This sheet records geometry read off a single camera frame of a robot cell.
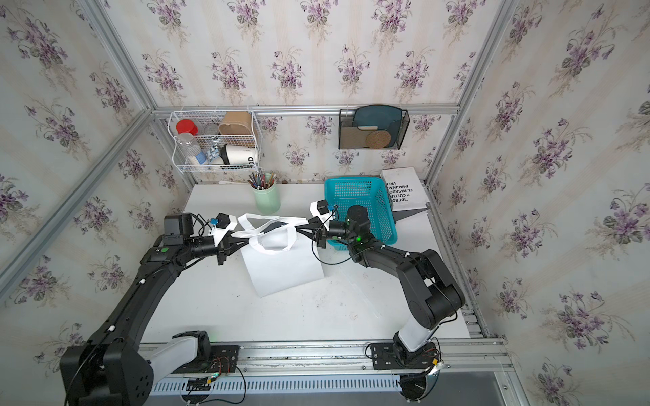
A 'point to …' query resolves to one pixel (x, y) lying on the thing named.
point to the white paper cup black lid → (234, 154)
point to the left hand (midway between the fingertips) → (250, 241)
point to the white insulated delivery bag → (278, 256)
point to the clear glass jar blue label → (190, 150)
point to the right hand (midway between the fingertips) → (300, 227)
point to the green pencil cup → (265, 193)
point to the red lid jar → (187, 126)
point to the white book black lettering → (404, 189)
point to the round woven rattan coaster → (378, 139)
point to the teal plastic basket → (369, 192)
